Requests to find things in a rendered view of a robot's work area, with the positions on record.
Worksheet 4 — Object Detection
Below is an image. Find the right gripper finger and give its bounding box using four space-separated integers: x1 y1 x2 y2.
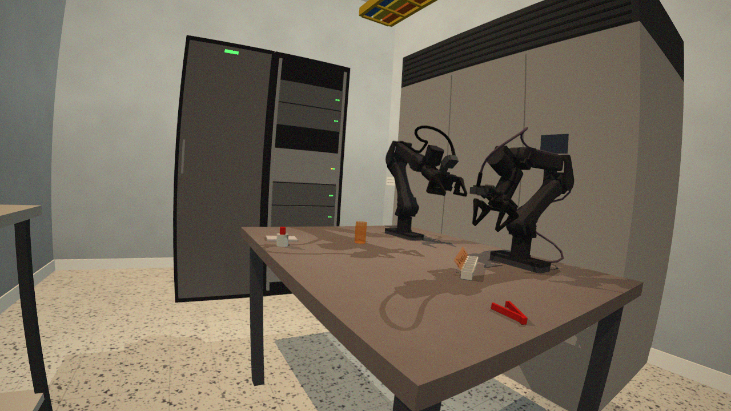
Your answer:
453 178 467 196
427 176 446 196

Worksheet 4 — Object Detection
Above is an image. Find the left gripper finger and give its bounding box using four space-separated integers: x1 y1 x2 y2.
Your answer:
472 198 490 226
495 203 519 232

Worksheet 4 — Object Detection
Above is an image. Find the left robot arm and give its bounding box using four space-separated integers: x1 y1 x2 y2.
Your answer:
487 146 574 268

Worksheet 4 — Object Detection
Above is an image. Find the orange pill bottle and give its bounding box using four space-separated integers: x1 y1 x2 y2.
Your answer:
355 221 367 244

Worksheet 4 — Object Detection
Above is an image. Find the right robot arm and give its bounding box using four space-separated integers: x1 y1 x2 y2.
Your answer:
385 141 459 238

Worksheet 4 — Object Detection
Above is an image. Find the white bottle with red cap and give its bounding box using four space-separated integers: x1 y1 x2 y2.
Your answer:
276 227 288 247

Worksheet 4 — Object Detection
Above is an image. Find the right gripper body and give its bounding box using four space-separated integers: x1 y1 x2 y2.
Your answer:
427 156 461 192

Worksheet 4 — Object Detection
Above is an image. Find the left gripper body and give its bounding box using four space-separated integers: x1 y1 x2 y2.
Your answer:
473 179 518 212

